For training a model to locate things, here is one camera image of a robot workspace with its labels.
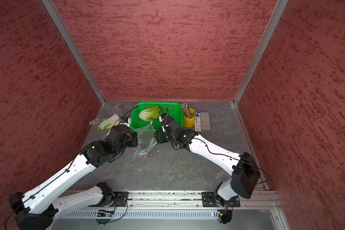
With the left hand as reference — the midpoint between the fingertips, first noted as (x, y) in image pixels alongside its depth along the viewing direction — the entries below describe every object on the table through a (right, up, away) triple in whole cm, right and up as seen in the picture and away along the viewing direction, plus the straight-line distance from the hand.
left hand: (135, 137), depth 74 cm
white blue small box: (+38, +6, +33) cm, 51 cm away
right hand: (+12, -1, +4) cm, 12 cm away
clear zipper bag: (-22, +15, +33) cm, 43 cm away
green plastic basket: (+21, +15, +36) cm, 44 cm away
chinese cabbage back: (+3, +12, +28) cm, 31 cm away
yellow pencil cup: (+31, +6, +24) cm, 40 cm away
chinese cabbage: (-24, +6, +19) cm, 31 cm away
